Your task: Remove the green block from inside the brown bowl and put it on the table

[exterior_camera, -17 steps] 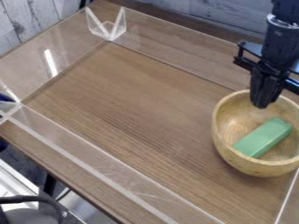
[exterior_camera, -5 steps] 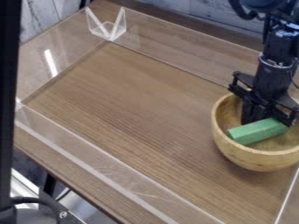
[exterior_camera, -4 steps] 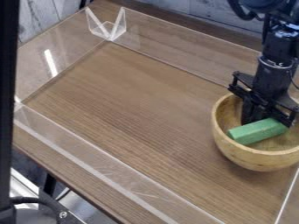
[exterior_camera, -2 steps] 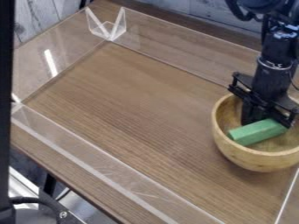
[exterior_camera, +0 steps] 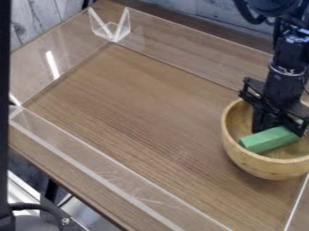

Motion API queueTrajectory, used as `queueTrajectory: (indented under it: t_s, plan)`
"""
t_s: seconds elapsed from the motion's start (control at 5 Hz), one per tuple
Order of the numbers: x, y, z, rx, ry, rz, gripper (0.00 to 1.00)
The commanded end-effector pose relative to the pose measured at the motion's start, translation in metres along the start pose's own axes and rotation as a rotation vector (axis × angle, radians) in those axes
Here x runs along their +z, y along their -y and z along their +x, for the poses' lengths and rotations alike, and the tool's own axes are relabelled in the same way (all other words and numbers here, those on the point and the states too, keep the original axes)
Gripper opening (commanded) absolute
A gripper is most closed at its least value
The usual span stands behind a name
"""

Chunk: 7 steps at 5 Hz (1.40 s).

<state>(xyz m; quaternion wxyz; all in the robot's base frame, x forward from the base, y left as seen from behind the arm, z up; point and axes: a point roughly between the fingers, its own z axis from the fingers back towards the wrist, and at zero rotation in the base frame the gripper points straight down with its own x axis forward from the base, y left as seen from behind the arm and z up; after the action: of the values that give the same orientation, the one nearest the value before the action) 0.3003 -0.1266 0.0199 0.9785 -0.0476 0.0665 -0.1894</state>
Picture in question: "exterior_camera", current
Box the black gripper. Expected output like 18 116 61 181
239 61 309 137

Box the brown wooden bowl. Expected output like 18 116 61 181
220 99 309 180

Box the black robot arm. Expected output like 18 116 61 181
232 0 309 136

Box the black table leg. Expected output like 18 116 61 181
44 180 58 203

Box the clear acrylic corner bracket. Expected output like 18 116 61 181
88 7 129 43

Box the clear acrylic front wall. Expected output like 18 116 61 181
9 107 231 231

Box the black cable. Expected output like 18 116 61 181
8 201 68 231

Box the green rectangular block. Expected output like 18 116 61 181
239 126 299 153

